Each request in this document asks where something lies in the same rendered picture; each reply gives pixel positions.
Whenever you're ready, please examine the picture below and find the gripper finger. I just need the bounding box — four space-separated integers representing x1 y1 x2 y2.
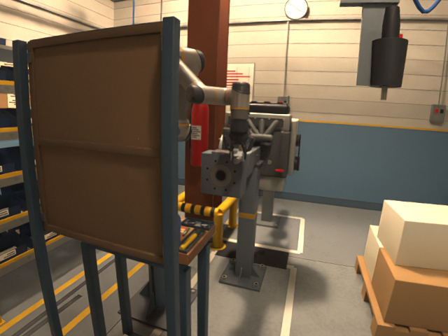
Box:
223 132 235 158
238 132 253 158

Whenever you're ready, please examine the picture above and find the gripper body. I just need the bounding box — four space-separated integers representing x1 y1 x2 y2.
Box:
228 118 250 137

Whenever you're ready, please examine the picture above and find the grey engine on stand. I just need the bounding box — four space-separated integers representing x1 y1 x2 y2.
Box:
218 96 302 222

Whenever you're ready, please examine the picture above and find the grey build stand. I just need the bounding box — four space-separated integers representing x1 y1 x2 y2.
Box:
200 144 267 292

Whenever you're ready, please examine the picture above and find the red fire extinguisher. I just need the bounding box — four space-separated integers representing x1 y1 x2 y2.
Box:
189 103 211 168

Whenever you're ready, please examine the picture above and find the dark tool tray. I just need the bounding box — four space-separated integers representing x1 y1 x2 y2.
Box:
178 216 216 253

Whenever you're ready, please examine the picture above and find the brown steel column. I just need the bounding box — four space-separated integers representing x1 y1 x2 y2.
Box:
184 0 230 211

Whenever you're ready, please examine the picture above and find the yellow tool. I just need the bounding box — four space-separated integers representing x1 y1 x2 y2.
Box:
179 230 199 251

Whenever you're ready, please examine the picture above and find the blue bench with brown board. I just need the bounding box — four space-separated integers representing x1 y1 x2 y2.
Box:
12 16 216 336

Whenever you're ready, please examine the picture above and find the dark overhead hoist unit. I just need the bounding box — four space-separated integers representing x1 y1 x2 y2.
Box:
339 0 410 102

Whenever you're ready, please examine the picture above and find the cream cardboard box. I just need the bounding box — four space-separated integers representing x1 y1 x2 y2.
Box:
363 223 386 271

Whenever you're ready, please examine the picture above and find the white cardboard box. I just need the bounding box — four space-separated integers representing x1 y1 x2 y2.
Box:
377 199 448 272

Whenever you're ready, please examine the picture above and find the wooden pallet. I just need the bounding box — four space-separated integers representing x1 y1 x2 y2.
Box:
354 255 448 336

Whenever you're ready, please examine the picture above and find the blue storage shelf unit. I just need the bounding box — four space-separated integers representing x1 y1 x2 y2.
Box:
0 37 48 272

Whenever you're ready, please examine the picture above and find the brown cardboard box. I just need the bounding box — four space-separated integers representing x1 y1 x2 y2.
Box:
370 246 448 333

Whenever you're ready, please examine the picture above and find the white red wall poster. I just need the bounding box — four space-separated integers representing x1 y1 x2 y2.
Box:
226 62 256 99

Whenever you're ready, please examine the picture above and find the yellow black guard rail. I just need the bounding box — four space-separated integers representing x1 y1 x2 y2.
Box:
177 190 239 251

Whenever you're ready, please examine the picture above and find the round wall clock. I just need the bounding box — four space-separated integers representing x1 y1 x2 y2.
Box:
283 0 310 20

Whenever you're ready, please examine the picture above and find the grey electrical wall box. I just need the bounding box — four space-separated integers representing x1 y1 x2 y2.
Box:
429 104 447 125

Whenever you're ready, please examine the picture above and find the blue hose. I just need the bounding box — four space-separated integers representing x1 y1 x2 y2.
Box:
412 0 445 14

